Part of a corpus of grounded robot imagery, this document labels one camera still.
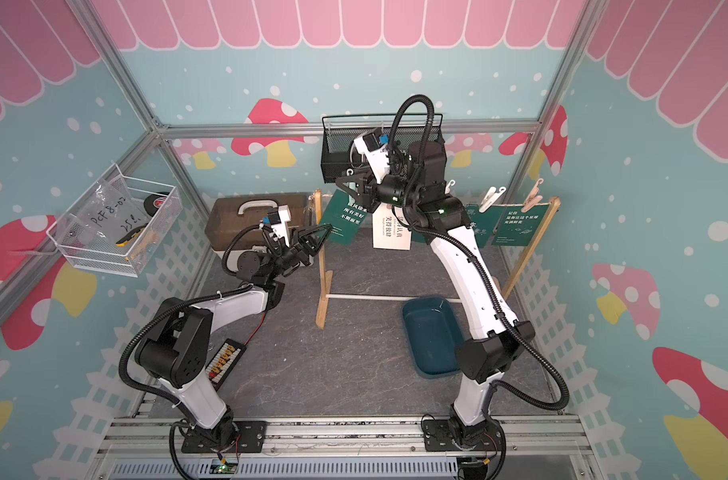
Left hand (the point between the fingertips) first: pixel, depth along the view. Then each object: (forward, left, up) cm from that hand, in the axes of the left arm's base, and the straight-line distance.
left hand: (335, 231), depth 71 cm
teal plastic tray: (-9, -29, -36) cm, 47 cm away
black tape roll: (+11, +51, -2) cm, 52 cm away
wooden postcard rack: (+9, +7, -33) cm, 35 cm away
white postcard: (0, -13, 0) cm, 13 cm away
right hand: (+2, -2, +13) cm, 14 cm away
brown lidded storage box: (+20, +38, -15) cm, 46 cm away
